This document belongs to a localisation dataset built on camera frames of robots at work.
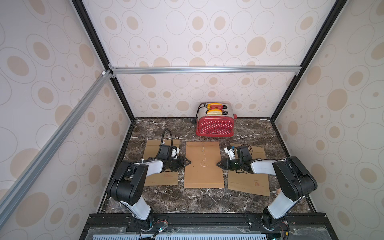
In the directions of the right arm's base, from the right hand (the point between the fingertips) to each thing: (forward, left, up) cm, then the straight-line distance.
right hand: (218, 167), depth 92 cm
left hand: (0, +17, +4) cm, 17 cm away
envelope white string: (+7, +9, 0) cm, 11 cm away
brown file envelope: (-3, +9, -1) cm, 10 cm away
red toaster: (+26, +3, +16) cm, 30 cm away
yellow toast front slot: (+28, +3, +20) cm, 35 cm away
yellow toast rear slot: (+33, +7, +22) cm, 40 cm away
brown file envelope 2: (-9, -19, -1) cm, 21 cm away
